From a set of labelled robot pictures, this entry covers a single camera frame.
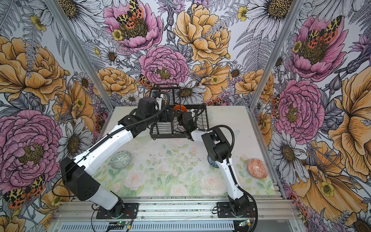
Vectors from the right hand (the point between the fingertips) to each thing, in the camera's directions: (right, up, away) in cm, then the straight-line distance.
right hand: (175, 111), depth 103 cm
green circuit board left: (-24, -56, -32) cm, 69 cm away
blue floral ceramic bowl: (+24, -32, -12) cm, 42 cm away
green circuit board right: (+36, -56, -31) cm, 74 cm away
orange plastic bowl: (+3, +4, +5) cm, 7 cm away
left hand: (-2, -3, -24) cm, 24 cm away
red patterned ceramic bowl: (+50, -35, -16) cm, 63 cm away
